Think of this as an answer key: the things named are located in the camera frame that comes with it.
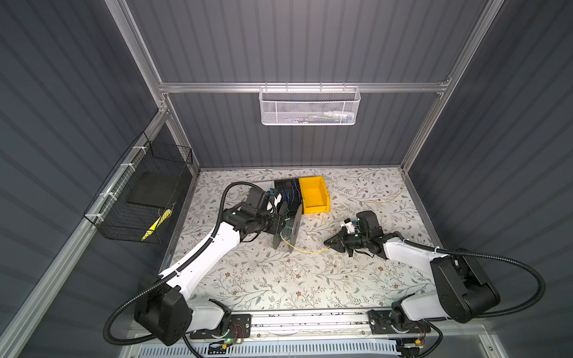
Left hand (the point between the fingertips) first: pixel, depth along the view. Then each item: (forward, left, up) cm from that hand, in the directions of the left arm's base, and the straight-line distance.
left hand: (279, 221), depth 80 cm
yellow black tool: (-5, +38, +9) cm, 40 cm away
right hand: (-6, -18, -9) cm, 21 cm away
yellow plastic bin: (+25, -18, -16) cm, 34 cm away
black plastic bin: (+30, -5, -13) cm, 32 cm away
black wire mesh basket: (+10, +44, +12) cm, 47 cm away
